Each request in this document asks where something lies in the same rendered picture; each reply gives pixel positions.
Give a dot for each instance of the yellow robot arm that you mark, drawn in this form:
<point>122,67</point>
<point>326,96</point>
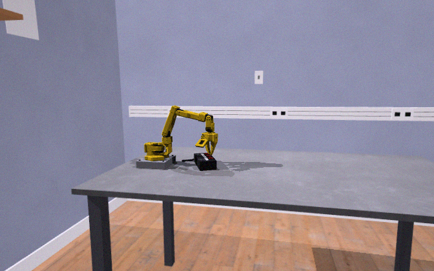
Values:
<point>155,151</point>

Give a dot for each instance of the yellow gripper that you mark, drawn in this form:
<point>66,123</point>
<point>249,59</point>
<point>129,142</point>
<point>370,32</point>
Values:
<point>204,141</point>

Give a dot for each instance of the black power strip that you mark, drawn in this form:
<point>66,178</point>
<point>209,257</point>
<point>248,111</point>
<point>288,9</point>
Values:
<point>204,161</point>

